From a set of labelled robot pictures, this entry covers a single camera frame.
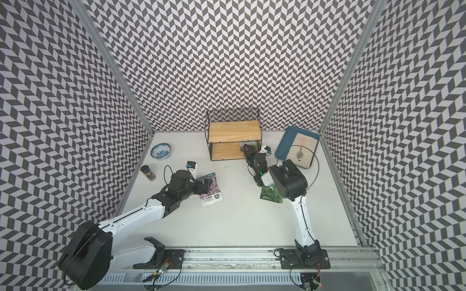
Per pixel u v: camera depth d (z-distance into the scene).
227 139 0.94
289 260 0.72
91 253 0.40
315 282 0.68
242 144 1.07
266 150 0.96
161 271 0.68
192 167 0.76
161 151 1.06
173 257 0.72
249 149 0.94
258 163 0.82
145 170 0.89
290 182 0.60
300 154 1.05
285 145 1.10
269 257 0.75
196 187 0.76
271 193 0.91
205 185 0.77
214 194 0.89
